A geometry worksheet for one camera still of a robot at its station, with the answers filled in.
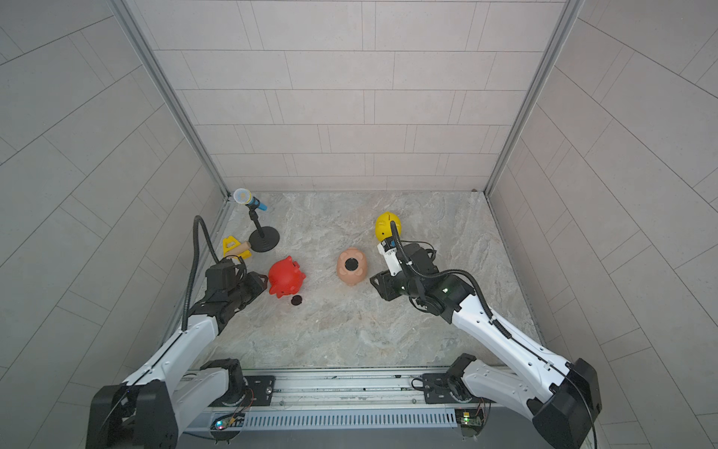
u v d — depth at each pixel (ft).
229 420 2.10
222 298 2.09
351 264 2.85
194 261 1.83
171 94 2.85
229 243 3.25
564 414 1.17
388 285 2.11
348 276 2.78
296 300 2.85
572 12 2.32
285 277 2.79
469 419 2.24
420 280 1.78
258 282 2.47
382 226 3.14
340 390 2.37
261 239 3.26
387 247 2.13
